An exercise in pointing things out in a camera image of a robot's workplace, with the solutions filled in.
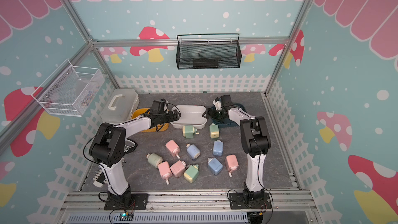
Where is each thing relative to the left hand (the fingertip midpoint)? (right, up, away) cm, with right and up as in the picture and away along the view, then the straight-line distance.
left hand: (175, 117), depth 99 cm
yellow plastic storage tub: (-6, -5, -16) cm, 18 cm away
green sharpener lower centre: (+13, -26, -23) cm, 37 cm away
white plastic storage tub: (+10, +1, +8) cm, 13 cm away
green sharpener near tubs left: (+10, -8, -7) cm, 14 cm away
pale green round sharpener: (-7, -21, -20) cm, 29 cm away
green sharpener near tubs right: (+25, -8, -7) cm, 27 cm away
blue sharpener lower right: (+24, -24, -20) cm, 40 cm away
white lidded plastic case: (-35, +7, 0) cm, 36 cm away
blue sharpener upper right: (+26, -16, -14) cm, 34 cm away
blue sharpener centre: (+13, -17, -17) cm, 27 cm away
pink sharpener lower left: (-1, -25, -21) cm, 33 cm away
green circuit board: (-19, -46, -26) cm, 56 cm away
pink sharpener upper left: (+2, -16, -14) cm, 21 cm away
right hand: (+22, +1, +1) cm, 22 cm away
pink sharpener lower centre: (+6, -24, -21) cm, 33 cm away
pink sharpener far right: (+33, -23, -19) cm, 45 cm away
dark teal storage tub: (+32, -2, -14) cm, 35 cm away
